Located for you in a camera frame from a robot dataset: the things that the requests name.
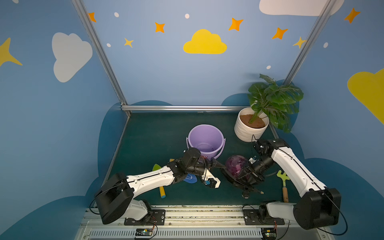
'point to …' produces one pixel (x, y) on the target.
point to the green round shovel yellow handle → (162, 190)
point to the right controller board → (269, 233)
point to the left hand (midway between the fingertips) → (223, 167)
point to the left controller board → (144, 232)
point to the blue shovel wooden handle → (190, 178)
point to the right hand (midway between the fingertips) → (242, 179)
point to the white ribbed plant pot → (250, 126)
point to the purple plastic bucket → (209, 139)
